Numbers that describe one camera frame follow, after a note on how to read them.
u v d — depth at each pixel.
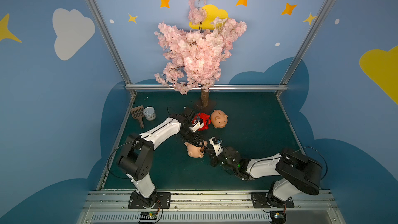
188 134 0.76
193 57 0.62
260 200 0.75
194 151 0.82
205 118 0.98
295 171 0.45
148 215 0.73
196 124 0.78
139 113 1.08
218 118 0.96
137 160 0.46
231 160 0.65
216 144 0.74
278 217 0.73
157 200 0.73
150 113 1.01
